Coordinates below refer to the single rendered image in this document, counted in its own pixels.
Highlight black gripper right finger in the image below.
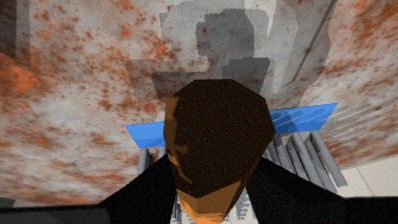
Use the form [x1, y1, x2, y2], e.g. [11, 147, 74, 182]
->
[245, 157, 398, 224]

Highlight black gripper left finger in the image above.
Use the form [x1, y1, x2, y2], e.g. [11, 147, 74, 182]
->
[0, 153, 176, 224]

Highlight orange-brown hook pick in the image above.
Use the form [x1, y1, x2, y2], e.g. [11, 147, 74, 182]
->
[163, 79, 276, 224]

